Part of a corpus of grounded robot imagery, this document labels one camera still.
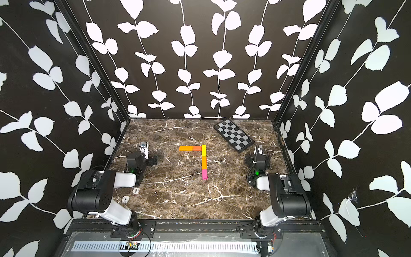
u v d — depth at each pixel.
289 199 0.45
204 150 1.03
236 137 1.07
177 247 0.70
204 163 0.96
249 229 0.73
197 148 1.04
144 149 0.78
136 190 0.86
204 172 0.93
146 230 0.73
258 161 0.71
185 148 1.05
